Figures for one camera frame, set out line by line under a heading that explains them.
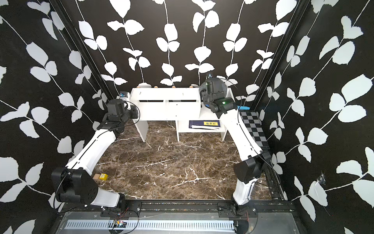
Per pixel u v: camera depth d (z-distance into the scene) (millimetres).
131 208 756
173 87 859
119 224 710
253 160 441
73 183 409
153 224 701
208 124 918
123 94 688
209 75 630
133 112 733
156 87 856
